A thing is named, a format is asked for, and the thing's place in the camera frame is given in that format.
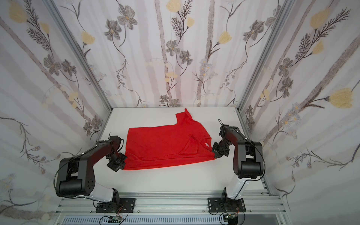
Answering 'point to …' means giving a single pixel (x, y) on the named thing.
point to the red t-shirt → (183, 142)
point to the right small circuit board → (231, 219)
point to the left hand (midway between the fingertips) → (126, 164)
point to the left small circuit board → (115, 219)
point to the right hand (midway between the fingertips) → (217, 154)
